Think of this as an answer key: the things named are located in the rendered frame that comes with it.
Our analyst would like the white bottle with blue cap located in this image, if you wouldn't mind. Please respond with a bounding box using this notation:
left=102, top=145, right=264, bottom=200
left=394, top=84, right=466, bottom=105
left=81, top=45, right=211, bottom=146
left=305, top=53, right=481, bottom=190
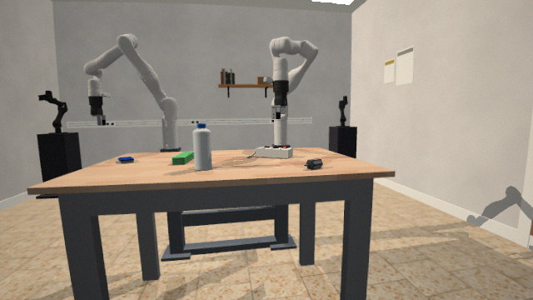
left=193, top=123, right=212, bottom=170

